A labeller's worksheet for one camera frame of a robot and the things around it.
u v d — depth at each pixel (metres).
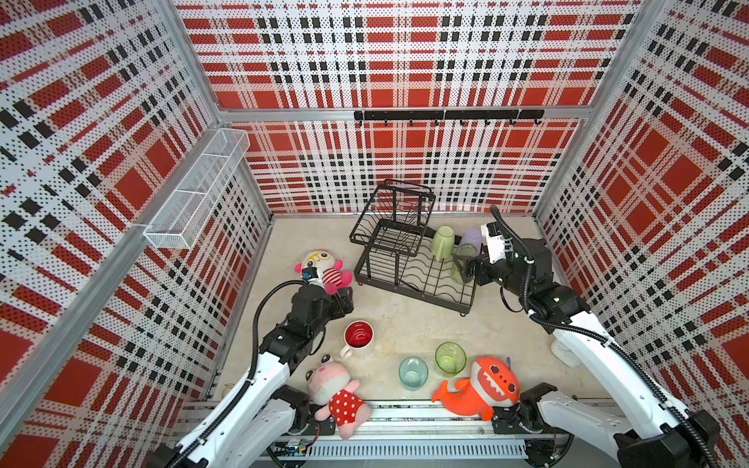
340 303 0.71
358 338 0.86
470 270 0.65
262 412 0.59
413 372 0.80
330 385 0.73
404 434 0.73
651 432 0.38
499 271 0.62
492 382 0.72
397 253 0.80
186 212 0.90
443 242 0.98
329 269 0.96
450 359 0.84
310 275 0.69
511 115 0.88
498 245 0.62
